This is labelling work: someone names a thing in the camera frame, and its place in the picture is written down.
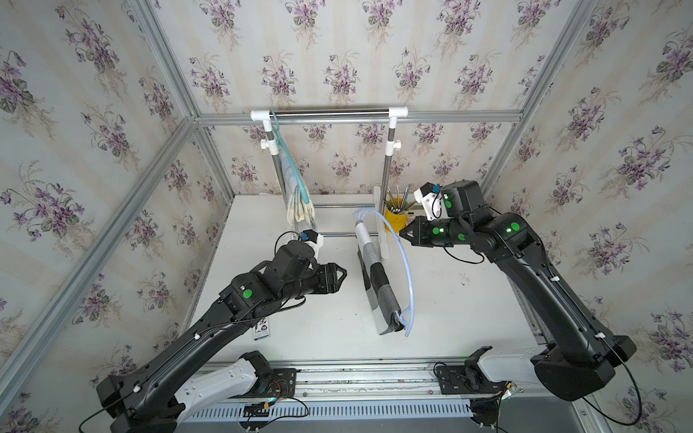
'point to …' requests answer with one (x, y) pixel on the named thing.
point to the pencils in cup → (397, 205)
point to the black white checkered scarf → (381, 296)
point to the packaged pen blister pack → (262, 328)
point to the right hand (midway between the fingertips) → (403, 232)
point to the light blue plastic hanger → (410, 315)
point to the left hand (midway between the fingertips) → (343, 280)
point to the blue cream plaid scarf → (297, 209)
